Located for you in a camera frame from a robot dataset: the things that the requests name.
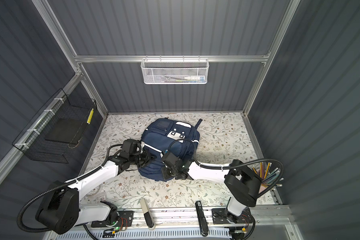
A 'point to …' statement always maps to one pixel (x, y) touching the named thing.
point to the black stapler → (202, 220)
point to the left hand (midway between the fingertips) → (156, 155)
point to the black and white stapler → (149, 218)
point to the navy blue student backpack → (161, 134)
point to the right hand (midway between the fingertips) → (164, 171)
